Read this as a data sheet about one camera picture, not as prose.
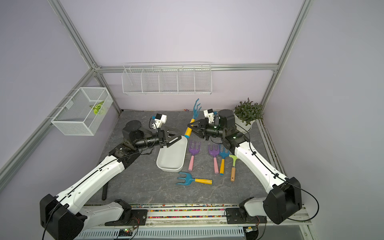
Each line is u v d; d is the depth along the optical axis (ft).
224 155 3.10
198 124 2.17
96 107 2.66
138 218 2.38
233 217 2.41
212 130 2.07
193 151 3.22
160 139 1.89
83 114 2.71
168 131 1.93
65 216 1.23
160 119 2.11
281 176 1.40
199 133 2.11
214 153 3.15
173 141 2.15
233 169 2.85
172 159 3.05
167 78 3.24
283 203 1.31
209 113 2.28
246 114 3.00
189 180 2.77
